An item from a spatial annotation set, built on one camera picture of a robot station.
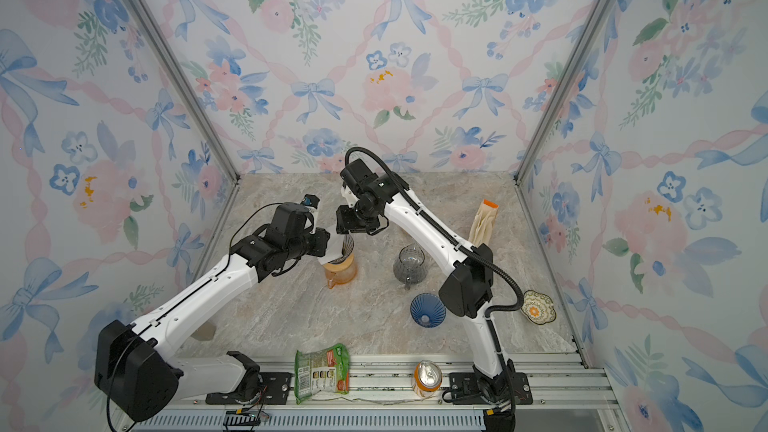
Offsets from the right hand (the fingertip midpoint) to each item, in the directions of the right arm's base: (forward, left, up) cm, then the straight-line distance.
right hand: (343, 227), depth 81 cm
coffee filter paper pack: (+10, -42, -11) cm, 45 cm away
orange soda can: (-34, -21, -10) cm, 41 cm away
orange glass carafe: (-6, +2, -15) cm, 16 cm away
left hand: (-1, +4, -1) cm, 4 cm away
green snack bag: (-32, +4, -17) cm, 36 cm away
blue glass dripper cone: (-16, -23, -16) cm, 33 cm away
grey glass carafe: (-5, -19, -14) cm, 24 cm away
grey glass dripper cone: (-2, 0, -8) cm, 8 cm away
